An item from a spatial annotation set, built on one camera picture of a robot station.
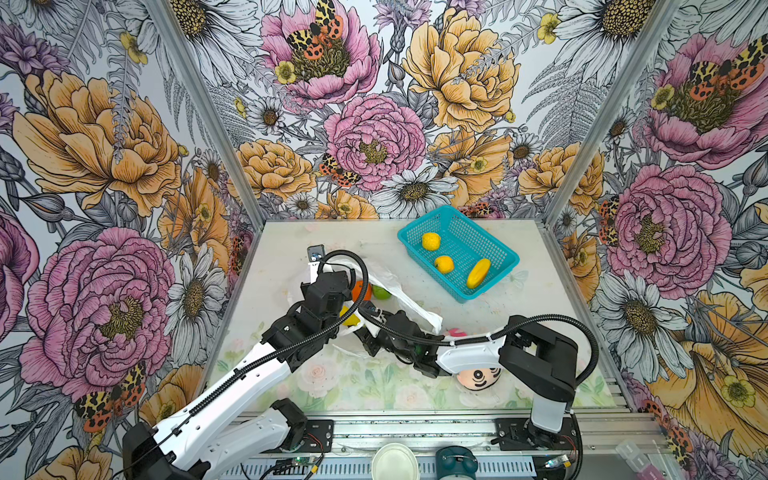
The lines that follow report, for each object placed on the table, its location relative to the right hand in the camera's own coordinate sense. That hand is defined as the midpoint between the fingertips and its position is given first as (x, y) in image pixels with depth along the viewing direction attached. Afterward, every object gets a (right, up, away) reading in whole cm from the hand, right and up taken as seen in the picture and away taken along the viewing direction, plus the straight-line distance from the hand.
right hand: (356, 328), depth 82 cm
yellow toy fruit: (+27, +16, +20) cm, 37 cm away
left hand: (-5, +15, -8) cm, 18 cm away
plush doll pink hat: (+31, -11, -6) cm, 33 cm away
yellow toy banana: (+38, +13, +19) cm, 45 cm away
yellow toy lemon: (+24, +24, +27) cm, 44 cm away
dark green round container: (+23, -23, -19) cm, 38 cm away
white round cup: (+10, -28, -11) cm, 32 cm away
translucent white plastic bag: (+11, +9, -9) cm, 17 cm away
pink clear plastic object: (+66, -27, -13) cm, 73 cm away
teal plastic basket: (+37, +24, +30) cm, 53 cm away
